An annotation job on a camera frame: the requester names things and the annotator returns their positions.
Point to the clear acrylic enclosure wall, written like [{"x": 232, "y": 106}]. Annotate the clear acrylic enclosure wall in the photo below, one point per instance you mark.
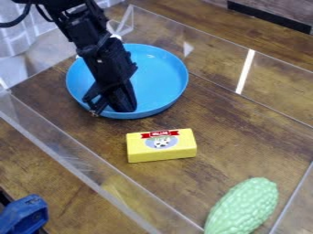
[{"x": 248, "y": 105}]

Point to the dark wall baseboard strip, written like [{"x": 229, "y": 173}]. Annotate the dark wall baseboard strip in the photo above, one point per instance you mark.
[{"x": 279, "y": 20}]

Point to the yellow butter brick box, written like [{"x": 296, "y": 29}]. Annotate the yellow butter brick box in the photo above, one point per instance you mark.
[{"x": 161, "y": 145}]

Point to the green bitter melon toy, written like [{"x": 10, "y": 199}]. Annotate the green bitter melon toy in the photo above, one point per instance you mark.
[{"x": 244, "y": 208}]

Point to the grey patterned cloth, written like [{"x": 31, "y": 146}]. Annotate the grey patterned cloth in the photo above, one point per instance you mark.
[{"x": 18, "y": 35}]

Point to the blue round tray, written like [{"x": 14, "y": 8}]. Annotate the blue round tray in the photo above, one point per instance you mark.
[{"x": 160, "y": 81}]

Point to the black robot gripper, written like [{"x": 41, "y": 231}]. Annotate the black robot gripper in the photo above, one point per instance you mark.
[{"x": 82, "y": 20}]

